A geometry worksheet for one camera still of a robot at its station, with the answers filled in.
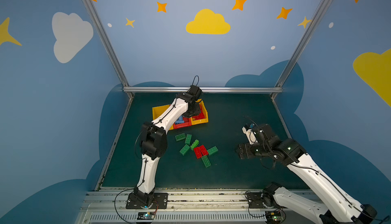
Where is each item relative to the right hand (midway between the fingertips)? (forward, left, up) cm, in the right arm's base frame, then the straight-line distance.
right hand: (244, 146), depth 73 cm
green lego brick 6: (-2, +18, -17) cm, 25 cm away
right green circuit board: (-26, -14, -20) cm, 36 cm away
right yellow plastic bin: (+25, +22, -15) cm, 36 cm away
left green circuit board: (-29, +46, -18) cm, 57 cm away
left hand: (+24, +25, -5) cm, 35 cm away
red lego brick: (+30, +23, -18) cm, 42 cm away
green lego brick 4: (+8, +25, -17) cm, 32 cm away
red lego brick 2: (+4, +20, -18) cm, 27 cm away
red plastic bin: (+23, +31, -15) cm, 42 cm away
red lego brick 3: (+4, +23, -18) cm, 30 cm away
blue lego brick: (+25, +36, -16) cm, 47 cm away
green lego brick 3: (+4, +31, -17) cm, 36 cm away
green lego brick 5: (+5, +14, -18) cm, 23 cm away
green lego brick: (+13, +35, -17) cm, 41 cm away
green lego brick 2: (+12, +30, -18) cm, 37 cm away
